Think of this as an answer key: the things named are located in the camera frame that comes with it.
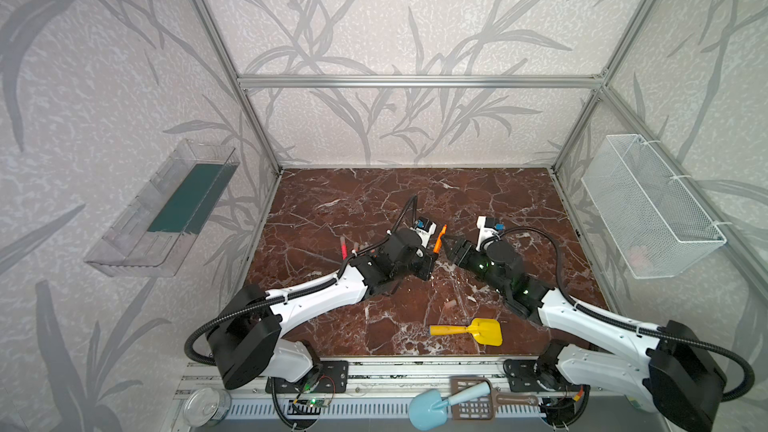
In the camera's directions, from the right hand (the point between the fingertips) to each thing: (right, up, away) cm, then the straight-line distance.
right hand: (446, 231), depth 79 cm
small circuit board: (-35, -42, -7) cm, 55 cm away
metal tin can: (-55, -37, -13) cm, 68 cm away
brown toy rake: (+8, -41, -8) cm, 43 cm away
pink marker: (-31, -8, +17) cm, 36 cm away
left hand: (-1, -5, +1) cm, 5 cm away
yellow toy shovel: (+11, -27, +2) cm, 30 cm away
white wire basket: (+43, +4, -15) cm, 46 cm away
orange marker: (-2, -4, 0) cm, 4 cm away
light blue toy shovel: (-6, -41, -9) cm, 43 cm away
